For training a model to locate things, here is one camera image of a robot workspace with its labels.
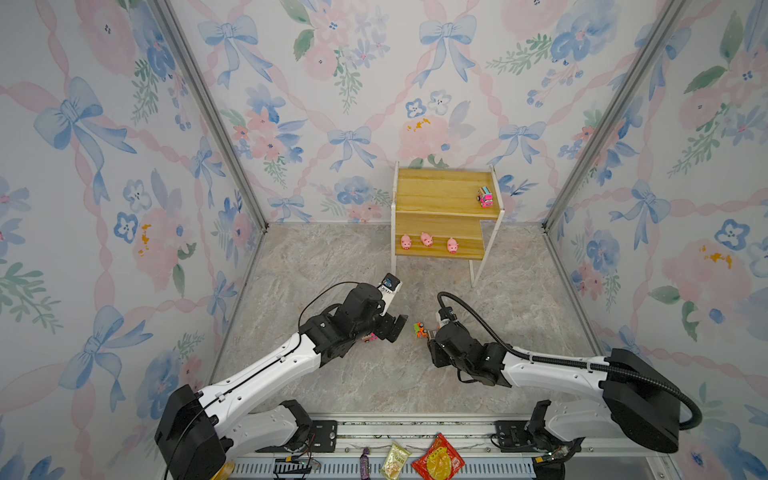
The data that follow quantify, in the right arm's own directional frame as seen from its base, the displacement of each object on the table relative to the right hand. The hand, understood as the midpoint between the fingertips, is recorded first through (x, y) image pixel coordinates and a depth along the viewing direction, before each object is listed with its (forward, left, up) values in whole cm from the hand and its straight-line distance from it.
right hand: (432, 342), depth 86 cm
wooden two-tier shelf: (+23, -2, +29) cm, 37 cm away
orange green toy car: (+4, +3, -2) cm, 6 cm away
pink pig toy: (+27, +1, +14) cm, 31 cm away
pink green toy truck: (-8, +16, +20) cm, 27 cm away
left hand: (+3, +11, +15) cm, 19 cm away
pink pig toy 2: (+25, -7, +14) cm, 29 cm away
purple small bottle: (-31, +17, -3) cm, 35 cm away
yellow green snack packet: (-28, +10, -2) cm, 30 cm away
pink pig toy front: (+25, +7, +15) cm, 30 cm away
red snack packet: (-28, 0, -3) cm, 28 cm away
